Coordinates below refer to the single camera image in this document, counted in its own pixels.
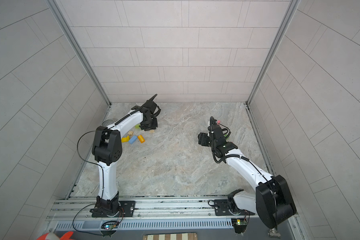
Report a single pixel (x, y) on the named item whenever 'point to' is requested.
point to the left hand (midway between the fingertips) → (157, 124)
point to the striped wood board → (177, 236)
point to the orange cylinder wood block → (141, 139)
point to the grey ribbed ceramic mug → (106, 122)
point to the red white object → (51, 236)
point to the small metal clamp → (274, 233)
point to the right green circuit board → (240, 224)
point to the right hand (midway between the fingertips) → (201, 136)
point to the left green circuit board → (110, 227)
